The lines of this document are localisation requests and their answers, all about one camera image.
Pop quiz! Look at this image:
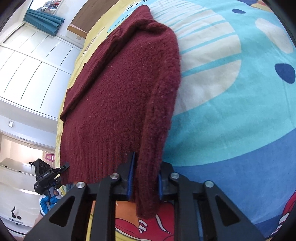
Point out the dark red knit sweater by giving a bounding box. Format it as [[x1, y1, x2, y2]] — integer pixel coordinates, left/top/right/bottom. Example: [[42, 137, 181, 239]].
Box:
[[60, 5, 181, 218]]

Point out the blue gloved left hand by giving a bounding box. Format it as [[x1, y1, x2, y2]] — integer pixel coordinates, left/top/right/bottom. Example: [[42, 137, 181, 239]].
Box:
[[39, 189, 62, 216]]

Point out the yellow dinosaur print bedspread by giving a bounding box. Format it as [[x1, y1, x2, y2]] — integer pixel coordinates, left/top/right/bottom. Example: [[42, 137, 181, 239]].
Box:
[[69, 1, 295, 240]]

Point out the white sliding door wardrobe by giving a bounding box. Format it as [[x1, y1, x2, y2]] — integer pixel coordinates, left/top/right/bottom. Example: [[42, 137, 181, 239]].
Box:
[[1, 25, 81, 119]]

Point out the teal window curtain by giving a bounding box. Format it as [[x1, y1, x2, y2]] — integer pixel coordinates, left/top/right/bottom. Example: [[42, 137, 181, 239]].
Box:
[[24, 9, 65, 36]]

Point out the wooden bed headboard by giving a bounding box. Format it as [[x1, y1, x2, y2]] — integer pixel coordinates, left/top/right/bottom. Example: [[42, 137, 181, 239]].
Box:
[[67, 0, 118, 39]]

